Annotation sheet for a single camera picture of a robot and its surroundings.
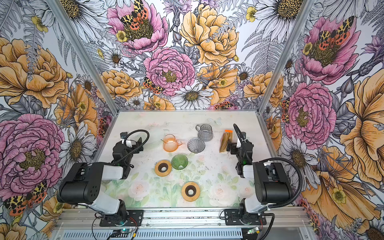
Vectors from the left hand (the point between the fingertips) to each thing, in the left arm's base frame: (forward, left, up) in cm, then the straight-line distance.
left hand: (134, 142), depth 94 cm
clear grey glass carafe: (+13, -45, -7) cm, 47 cm away
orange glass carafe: (+3, -21, -7) cm, 22 cm away
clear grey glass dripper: (-1, -38, -4) cm, 39 cm away
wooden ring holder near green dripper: (-14, -18, -8) cm, 24 cm away
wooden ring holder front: (-27, -35, -8) cm, 45 cm away
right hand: (-1, -63, 0) cm, 63 cm away
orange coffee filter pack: (+2, -57, +1) cm, 57 cm away
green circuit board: (-46, -64, -8) cm, 79 cm away
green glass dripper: (-10, -28, -8) cm, 31 cm away
